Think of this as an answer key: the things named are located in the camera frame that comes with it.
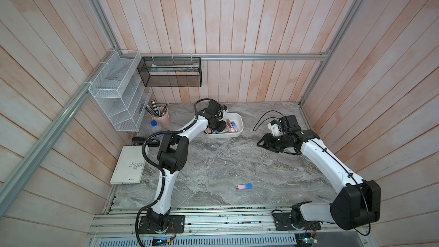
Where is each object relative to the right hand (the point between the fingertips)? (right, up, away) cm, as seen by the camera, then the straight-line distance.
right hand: (259, 143), depth 83 cm
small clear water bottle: (-56, +6, +10) cm, 57 cm away
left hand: (-18, +7, +17) cm, 26 cm away
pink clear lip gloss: (-14, +10, +25) cm, 31 cm away
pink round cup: (-54, +11, +19) cm, 58 cm away
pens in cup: (-59, +17, +20) cm, 65 cm away
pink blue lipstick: (-7, -22, +1) cm, 23 cm away
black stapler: (-66, -1, +13) cm, 67 cm away
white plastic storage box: (-9, +13, +27) cm, 32 cm away
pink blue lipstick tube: (-10, +8, +24) cm, 27 cm away
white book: (-68, -14, +6) cm, 69 cm away
